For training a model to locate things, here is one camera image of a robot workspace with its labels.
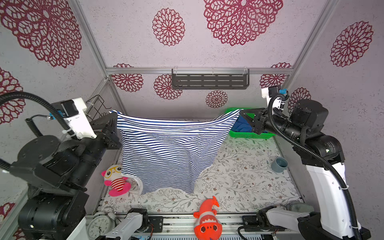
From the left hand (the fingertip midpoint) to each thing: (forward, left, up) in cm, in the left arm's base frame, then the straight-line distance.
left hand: (116, 117), depth 43 cm
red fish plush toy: (-22, -29, -46) cm, 59 cm away
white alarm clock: (-19, +22, -52) cm, 59 cm away
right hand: (+8, -40, -4) cm, 41 cm away
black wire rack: (+34, +30, -22) cm, 50 cm away
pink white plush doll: (-2, +18, -50) cm, 53 cm away
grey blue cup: (+9, -73, -48) cm, 88 cm away
